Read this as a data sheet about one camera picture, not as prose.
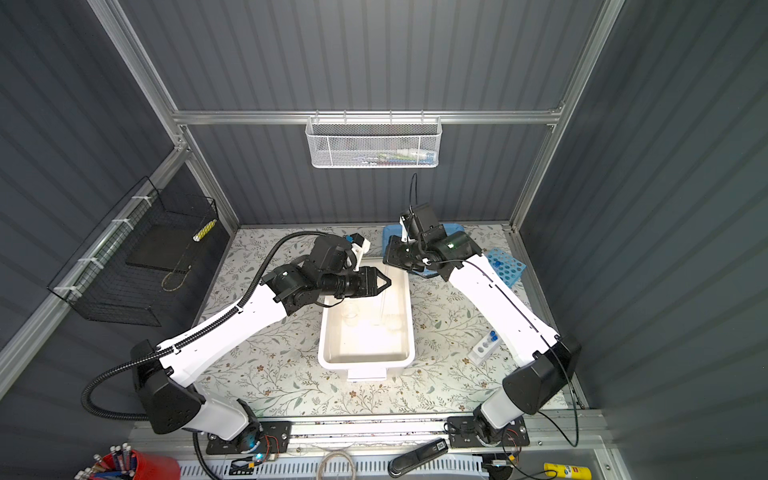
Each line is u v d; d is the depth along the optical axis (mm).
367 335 896
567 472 672
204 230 818
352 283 617
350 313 917
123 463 604
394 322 923
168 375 403
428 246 541
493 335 827
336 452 710
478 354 834
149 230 788
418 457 676
